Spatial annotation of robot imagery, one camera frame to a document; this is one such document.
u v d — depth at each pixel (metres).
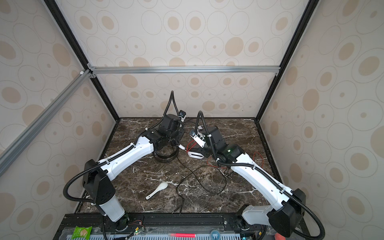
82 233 0.69
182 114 0.70
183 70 0.90
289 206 0.38
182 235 0.70
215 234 0.70
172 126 0.62
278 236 0.68
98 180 0.43
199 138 0.63
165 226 0.73
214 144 0.53
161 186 0.85
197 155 0.77
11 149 0.52
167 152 1.00
